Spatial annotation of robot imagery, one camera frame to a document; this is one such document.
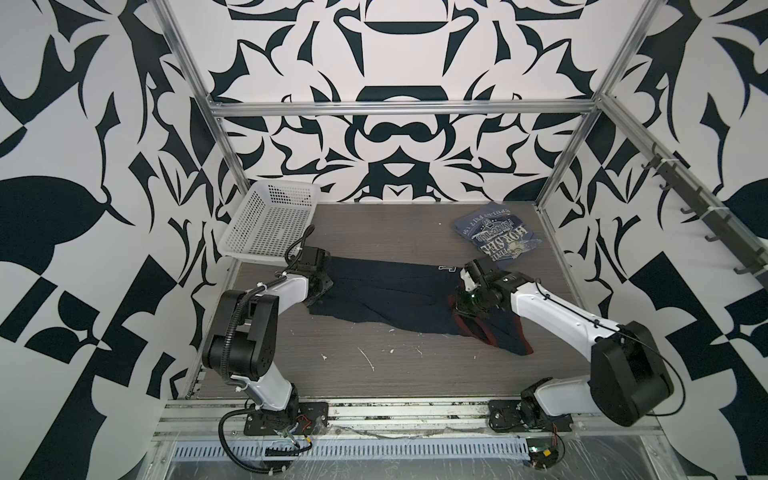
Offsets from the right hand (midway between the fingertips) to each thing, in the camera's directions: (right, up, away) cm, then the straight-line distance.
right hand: (453, 305), depth 86 cm
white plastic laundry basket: (-62, +25, +28) cm, 72 cm away
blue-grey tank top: (+20, +21, +21) cm, 36 cm away
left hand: (-39, +6, +10) cm, 41 cm away
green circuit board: (+17, -31, -15) cm, 39 cm away
